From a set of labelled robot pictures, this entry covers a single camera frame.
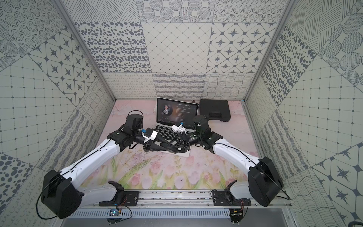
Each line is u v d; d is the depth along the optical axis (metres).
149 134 0.56
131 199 0.73
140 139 0.62
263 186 0.41
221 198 0.74
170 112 1.00
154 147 0.62
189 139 0.63
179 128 0.69
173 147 0.62
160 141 0.64
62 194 0.38
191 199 0.76
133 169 0.84
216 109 1.08
